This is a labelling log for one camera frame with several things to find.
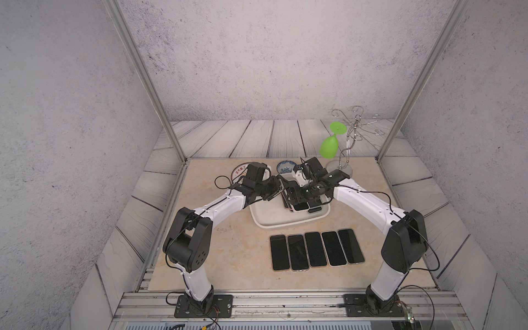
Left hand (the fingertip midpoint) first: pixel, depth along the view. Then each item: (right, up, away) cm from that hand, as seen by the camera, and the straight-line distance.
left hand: (291, 187), depth 86 cm
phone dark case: (+18, -26, +1) cm, 31 cm away
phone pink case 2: (+2, -8, -4) cm, 9 cm away
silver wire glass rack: (+29, +26, +6) cm, 39 cm away
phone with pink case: (+10, -27, -1) cm, 29 cm away
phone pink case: (-5, -26, -1) cm, 27 cm away
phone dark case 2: (+12, -11, +10) cm, 19 cm away
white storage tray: (-7, -13, +11) cm, 18 cm away
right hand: (+1, -4, -1) cm, 4 cm away
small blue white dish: (0, +9, +25) cm, 26 cm away
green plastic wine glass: (+18, +19, +8) cm, 27 cm away
